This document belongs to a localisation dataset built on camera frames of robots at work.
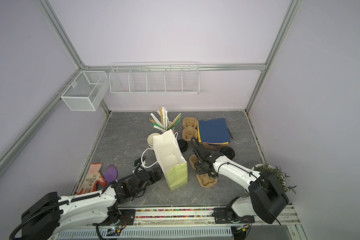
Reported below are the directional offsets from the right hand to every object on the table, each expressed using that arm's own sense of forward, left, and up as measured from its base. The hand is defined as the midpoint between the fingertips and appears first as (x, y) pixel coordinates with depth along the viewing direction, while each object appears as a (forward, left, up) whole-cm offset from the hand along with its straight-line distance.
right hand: (202, 168), depth 86 cm
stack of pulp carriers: (+28, +7, -1) cm, 29 cm away
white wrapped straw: (+30, +24, +12) cm, 41 cm away
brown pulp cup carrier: (-6, -1, -3) cm, 6 cm away
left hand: (-3, +25, +2) cm, 26 cm away
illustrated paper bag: (+11, +21, -3) cm, 24 cm away
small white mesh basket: (+43, +75, +23) cm, 90 cm away
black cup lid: (+7, -14, +8) cm, 18 cm away
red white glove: (-3, +64, -2) cm, 64 cm away
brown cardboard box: (+15, -9, -1) cm, 18 cm away
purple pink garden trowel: (-2, +55, -3) cm, 55 cm away
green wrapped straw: (+25, +15, +12) cm, 32 cm away
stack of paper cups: (+14, +31, +11) cm, 36 cm away
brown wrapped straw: (+25, +31, +15) cm, 42 cm away
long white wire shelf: (+54, +31, +26) cm, 67 cm away
